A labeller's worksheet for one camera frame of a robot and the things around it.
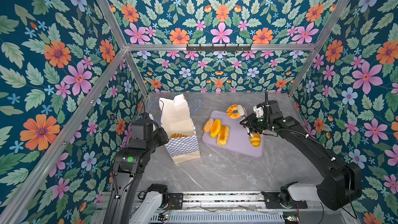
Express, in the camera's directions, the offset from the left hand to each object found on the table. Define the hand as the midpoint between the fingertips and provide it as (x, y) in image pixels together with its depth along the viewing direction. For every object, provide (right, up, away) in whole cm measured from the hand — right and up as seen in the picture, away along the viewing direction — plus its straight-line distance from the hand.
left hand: (166, 127), depth 67 cm
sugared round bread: (+18, -2, +29) cm, 34 cm away
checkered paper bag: (-3, -2, +35) cm, 35 cm away
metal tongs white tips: (+37, +6, +17) cm, 41 cm away
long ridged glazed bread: (+27, -9, +24) cm, 37 cm away
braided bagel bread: (+31, +5, +20) cm, 37 cm away
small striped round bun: (+47, -12, +26) cm, 55 cm away
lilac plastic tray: (+36, -12, +24) cm, 45 cm away
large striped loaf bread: (-2, -8, +26) cm, 28 cm away
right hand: (+35, +1, +12) cm, 37 cm away
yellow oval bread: (+22, -4, +27) cm, 35 cm away
